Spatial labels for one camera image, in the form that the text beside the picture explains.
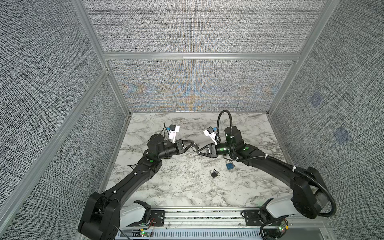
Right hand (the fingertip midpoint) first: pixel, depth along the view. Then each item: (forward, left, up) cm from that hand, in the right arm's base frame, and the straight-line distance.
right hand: (197, 152), depth 74 cm
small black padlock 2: (-2, -10, -21) cm, 24 cm away
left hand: (+3, +2, +3) cm, 5 cm away
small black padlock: (+1, +1, +2) cm, 2 cm away
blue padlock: (+2, -20, -20) cm, 28 cm away
